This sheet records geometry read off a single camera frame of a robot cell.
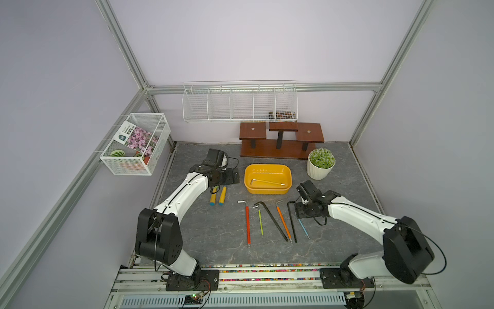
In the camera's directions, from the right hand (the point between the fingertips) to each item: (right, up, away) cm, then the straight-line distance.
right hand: (301, 209), depth 88 cm
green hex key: (-19, -6, 0) cm, 20 cm away
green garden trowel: (-42, +3, +5) cm, 43 cm away
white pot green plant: (+12, +22, +8) cm, 26 cm away
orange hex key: (-9, -4, +1) cm, 10 cm away
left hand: (-32, +14, -1) cm, 35 cm away
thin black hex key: (-4, -5, +1) cm, 7 cm away
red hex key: (-25, -6, +2) cm, 25 cm away
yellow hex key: (-15, +11, +14) cm, 23 cm away
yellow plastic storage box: (-14, +12, +16) cm, 25 cm away
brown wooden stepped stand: (+1, +34, +19) cm, 39 cm away
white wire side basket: (-72, +23, -17) cm, 78 cm away
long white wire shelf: (-29, +54, +11) cm, 62 cm away
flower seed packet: (-68, +32, -13) cm, 76 cm away
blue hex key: (+1, -8, -1) cm, 9 cm away
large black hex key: (-13, -5, +1) cm, 14 cm away
